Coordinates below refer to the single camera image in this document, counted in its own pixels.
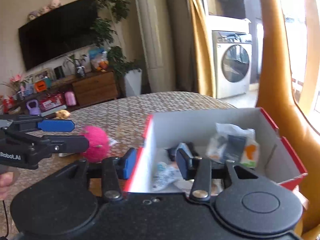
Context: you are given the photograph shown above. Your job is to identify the red cardboard box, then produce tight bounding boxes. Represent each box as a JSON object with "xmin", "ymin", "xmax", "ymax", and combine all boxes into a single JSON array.
[{"xmin": 124, "ymin": 107, "xmax": 308, "ymax": 196}]

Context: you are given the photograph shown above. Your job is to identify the black wall television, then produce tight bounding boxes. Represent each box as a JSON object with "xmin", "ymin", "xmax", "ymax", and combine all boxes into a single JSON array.
[{"xmin": 18, "ymin": 0, "xmax": 98, "ymax": 72}]

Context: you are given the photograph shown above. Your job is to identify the patterned desktop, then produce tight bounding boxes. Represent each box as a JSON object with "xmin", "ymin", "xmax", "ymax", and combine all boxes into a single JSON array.
[{"xmin": 0, "ymin": 91, "xmax": 238, "ymax": 205}]

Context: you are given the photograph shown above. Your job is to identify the black cable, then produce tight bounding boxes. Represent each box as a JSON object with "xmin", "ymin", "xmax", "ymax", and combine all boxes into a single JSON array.
[{"xmin": 2, "ymin": 199, "xmax": 12, "ymax": 239}]

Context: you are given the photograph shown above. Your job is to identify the wooden television cabinet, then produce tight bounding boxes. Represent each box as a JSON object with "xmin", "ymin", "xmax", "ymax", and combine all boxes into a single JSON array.
[{"xmin": 0, "ymin": 70, "xmax": 119, "ymax": 117}]

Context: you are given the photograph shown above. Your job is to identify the white standing air conditioner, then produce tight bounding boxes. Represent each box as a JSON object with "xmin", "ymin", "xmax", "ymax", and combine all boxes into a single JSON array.
[{"xmin": 132, "ymin": 0, "xmax": 175, "ymax": 94}]

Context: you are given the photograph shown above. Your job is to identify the colourful picture card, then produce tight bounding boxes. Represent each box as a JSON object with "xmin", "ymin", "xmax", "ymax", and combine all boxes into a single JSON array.
[{"xmin": 19, "ymin": 81, "xmax": 34, "ymax": 97}]

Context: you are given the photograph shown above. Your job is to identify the grey curtain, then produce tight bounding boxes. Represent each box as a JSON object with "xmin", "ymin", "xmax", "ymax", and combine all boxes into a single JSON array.
[{"xmin": 162, "ymin": 0, "xmax": 200, "ymax": 93}]

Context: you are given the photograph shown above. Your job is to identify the tall potted plant white pot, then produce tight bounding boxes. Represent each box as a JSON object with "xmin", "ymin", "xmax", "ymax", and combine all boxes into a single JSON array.
[{"xmin": 91, "ymin": 0, "xmax": 143, "ymax": 97}]

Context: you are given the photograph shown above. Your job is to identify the black speaker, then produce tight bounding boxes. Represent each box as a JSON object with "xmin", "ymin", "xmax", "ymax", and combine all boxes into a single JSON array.
[{"xmin": 54, "ymin": 65, "xmax": 65, "ymax": 79}]

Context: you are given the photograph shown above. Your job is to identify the pink plush ball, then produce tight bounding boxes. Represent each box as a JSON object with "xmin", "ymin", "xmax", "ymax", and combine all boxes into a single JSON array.
[{"xmin": 80, "ymin": 125, "xmax": 110, "ymax": 163}]

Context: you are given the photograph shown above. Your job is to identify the yellow curtain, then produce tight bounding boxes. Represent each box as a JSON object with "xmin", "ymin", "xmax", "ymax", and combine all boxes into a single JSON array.
[{"xmin": 181, "ymin": 0, "xmax": 215, "ymax": 98}]

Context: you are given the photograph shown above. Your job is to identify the small yellow toy animal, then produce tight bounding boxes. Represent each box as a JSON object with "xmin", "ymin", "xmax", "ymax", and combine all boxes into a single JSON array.
[{"xmin": 55, "ymin": 109, "xmax": 71, "ymax": 119}]

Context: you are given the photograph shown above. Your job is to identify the washing machine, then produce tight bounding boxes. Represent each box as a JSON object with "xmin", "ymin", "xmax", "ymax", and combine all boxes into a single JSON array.
[{"xmin": 212, "ymin": 30, "xmax": 253, "ymax": 99}]

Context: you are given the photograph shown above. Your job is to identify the pink flowers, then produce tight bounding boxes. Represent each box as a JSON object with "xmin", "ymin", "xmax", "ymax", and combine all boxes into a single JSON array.
[{"xmin": 0, "ymin": 74, "xmax": 25, "ymax": 100}]

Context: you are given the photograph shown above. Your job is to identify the white snack packet orange print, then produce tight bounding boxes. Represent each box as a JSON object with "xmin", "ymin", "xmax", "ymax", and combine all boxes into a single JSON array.
[{"xmin": 151, "ymin": 161, "xmax": 185, "ymax": 192}]

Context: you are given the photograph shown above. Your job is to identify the white cabinet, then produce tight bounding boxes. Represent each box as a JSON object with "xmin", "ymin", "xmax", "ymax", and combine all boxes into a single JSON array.
[{"xmin": 205, "ymin": 15, "xmax": 252, "ymax": 34}]

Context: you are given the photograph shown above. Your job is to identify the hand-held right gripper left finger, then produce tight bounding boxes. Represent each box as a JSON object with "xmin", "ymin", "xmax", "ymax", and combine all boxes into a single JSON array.
[{"xmin": 62, "ymin": 147, "xmax": 137, "ymax": 201}]

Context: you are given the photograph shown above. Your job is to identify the small plant in vase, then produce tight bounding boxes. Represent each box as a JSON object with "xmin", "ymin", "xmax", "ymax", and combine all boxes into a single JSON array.
[{"xmin": 64, "ymin": 52, "xmax": 88, "ymax": 78}]

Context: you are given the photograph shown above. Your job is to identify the purple kettlebell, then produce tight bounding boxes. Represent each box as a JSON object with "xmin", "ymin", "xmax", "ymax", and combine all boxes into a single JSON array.
[{"xmin": 26, "ymin": 100, "xmax": 41, "ymax": 115}]

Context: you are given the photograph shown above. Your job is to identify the black snack packet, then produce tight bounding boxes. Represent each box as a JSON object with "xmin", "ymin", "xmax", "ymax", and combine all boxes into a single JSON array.
[{"xmin": 166, "ymin": 142, "xmax": 199, "ymax": 162}]

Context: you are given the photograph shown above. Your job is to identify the red gift box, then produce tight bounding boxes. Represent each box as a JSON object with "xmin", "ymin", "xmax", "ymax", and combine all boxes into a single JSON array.
[{"xmin": 39, "ymin": 93, "xmax": 66, "ymax": 112}]

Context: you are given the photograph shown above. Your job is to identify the white plastic packet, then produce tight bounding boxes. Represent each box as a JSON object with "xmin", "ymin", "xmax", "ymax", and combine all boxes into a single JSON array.
[{"xmin": 206, "ymin": 122, "xmax": 259, "ymax": 168}]

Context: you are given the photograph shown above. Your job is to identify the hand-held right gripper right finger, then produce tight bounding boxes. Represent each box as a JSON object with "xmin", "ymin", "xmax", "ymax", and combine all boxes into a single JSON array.
[{"xmin": 176, "ymin": 148, "xmax": 259, "ymax": 203}]

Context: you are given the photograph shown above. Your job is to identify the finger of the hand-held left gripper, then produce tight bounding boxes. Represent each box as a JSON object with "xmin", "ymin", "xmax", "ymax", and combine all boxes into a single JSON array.
[
  {"xmin": 10, "ymin": 115, "xmax": 75, "ymax": 133},
  {"xmin": 32, "ymin": 135, "xmax": 90, "ymax": 155}
]

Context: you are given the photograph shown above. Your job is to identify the small pink suitcase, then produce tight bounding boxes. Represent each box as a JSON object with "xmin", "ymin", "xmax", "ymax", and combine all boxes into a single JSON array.
[{"xmin": 64, "ymin": 91, "xmax": 77, "ymax": 106}]

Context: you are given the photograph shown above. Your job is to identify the person's left hand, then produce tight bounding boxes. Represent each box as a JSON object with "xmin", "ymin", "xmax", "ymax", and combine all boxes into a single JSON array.
[{"xmin": 0, "ymin": 167, "xmax": 20, "ymax": 201}]

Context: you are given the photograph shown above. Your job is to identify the orange box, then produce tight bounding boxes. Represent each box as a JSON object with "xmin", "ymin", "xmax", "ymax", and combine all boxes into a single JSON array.
[{"xmin": 34, "ymin": 80, "xmax": 48, "ymax": 92}]

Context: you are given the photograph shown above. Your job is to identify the plastic bag with fruit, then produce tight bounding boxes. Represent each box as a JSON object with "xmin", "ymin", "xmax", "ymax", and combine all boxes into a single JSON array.
[{"xmin": 91, "ymin": 51, "xmax": 110, "ymax": 71}]

